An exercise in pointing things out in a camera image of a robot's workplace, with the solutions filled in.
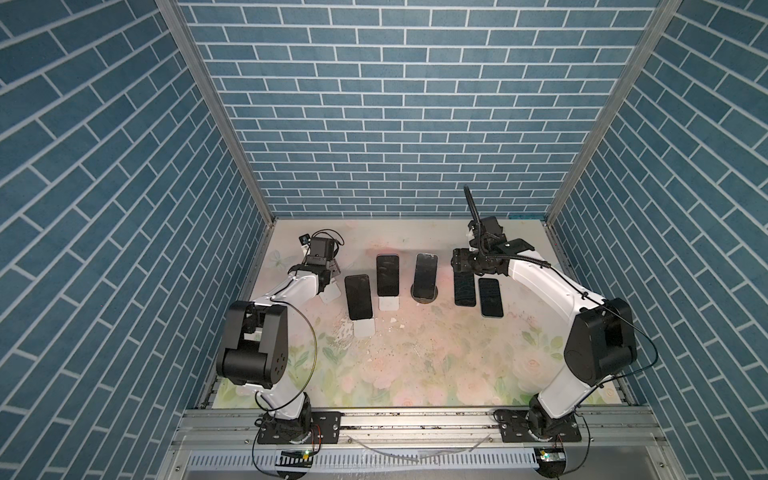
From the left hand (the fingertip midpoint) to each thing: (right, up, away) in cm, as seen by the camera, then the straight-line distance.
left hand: (329, 265), depth 95 cm
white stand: (+12, -19, -5) cm, 23 cm away
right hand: (+42, +1, -5) cm, 43 cm away
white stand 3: (0, -9, +2) cm, 9 cm away
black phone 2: (+31, -3, -2) cm, 31 cm away
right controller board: (+60, -48, -22) cm, 80 cm away
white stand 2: (+19, -12, +1) cm, 23 cm away
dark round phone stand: (+31, -11, -1) cm, 33 cm away
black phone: (+11, -9, -8) cm, 17 cm away
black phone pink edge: (+19, -3, -4) cm, 20 cm away
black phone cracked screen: (+44, -8, +4) cm, 45 cm away
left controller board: (-3, -46, -23) cm, 52 cm away
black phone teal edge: (+52, -10, 0) cm, 53 cm away
